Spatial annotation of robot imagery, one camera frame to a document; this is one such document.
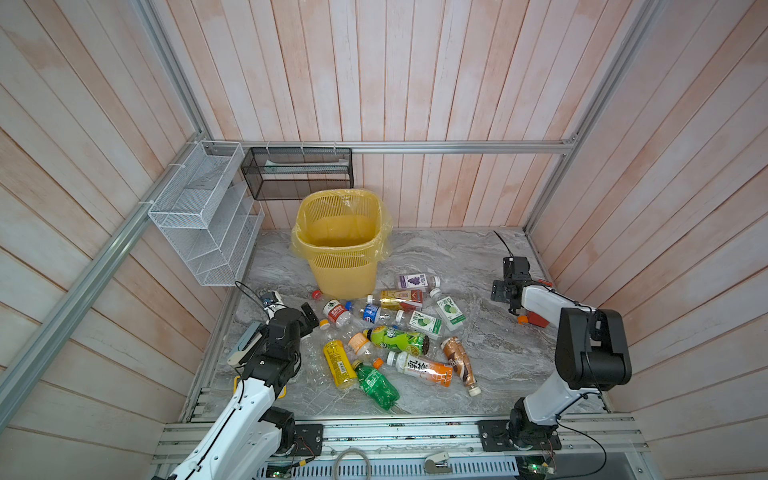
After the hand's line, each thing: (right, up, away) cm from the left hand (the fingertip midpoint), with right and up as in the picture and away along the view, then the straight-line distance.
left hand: (296, 315), depth 82 cm
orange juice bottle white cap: (+39, -15, -2) cm, 42 cm away
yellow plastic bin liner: (+10, +27, +18) cm, 34 cm away
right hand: (+68, +5, +14) cm, 70 cm away
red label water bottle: (+10, 0, +8) cm, 13 cm away
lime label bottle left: (+36, -3, +8) cm, 37 cm away
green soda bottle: (+22, -18, -3) cm, 29 cm away
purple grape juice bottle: (+36, +8, +19) cm, 41 cm away
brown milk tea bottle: (+46, -13, 0) cm, 48 cm away
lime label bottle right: (+45, 0, +11) cm, 46 cm away
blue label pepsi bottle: (+22, -1, +8) cm, 23 cm away
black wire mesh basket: (-7, +47, +22) cm, 52 cm away
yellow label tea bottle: (+12, -13, -2) cm, 18 cm away
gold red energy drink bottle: (+28, +3, +11) cm, 30 cm away
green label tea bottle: (+29, -7, +1) cm, 30 cm away
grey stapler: (+37, -32, -13) cm, 51 cm away
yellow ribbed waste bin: (+13, +8, +12) cm, 19 cm away
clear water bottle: (+6, -16, -4) cm, 17 cm away
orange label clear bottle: (+18, -10, +3) cm, 21 cm away
